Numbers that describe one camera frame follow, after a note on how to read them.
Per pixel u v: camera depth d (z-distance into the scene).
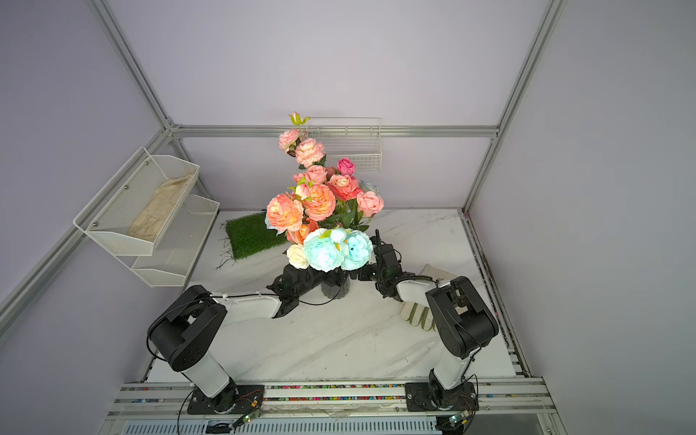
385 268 0.74
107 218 0.68
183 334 0.46
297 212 0.48
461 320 0.48
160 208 0.80
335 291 0.90
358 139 0.95
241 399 0.73
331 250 0.45
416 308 0.90
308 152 0.66
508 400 0.75
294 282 0.68
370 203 0.59
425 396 0.73
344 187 0.59
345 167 0.67
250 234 1.08
